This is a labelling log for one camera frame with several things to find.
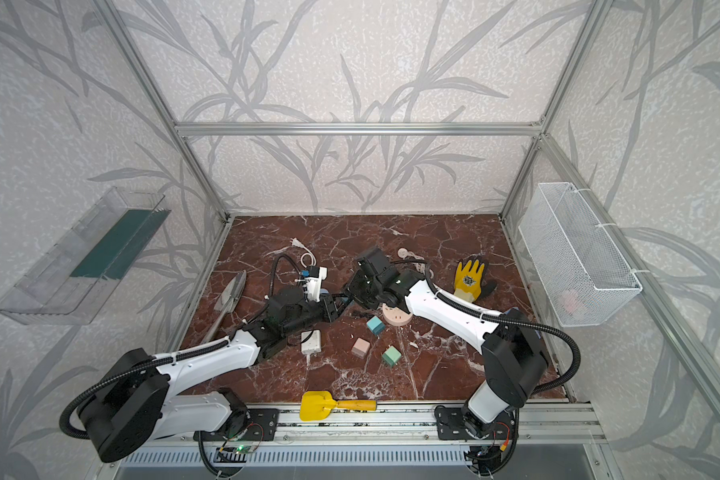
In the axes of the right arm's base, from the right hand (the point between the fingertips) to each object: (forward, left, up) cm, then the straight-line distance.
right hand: (339, 290), depth 81 cm
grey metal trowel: (+5, +38, -14) cm, 41 cm away
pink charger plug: (-10, -5, -14) cm, 18 cm away
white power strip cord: (+29, +20, -13) cm, 38 cm away
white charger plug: (-10, +8, -13) cm, 18 cm away
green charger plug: (-13, -14, -14) cm, 24 cm away
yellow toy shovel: (-25, +5, -15) cm, 30 cm away
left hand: (-3, -4, 0) cm, 4 cm away
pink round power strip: (-1, -16, -13) cm, 21 cm away
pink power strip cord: (+22, -19, -12) cm, 31 cm away
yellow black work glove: (+12, -42, -14) cm, 46 cm away
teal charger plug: (-4, -10, -14) cm, 18 cm away
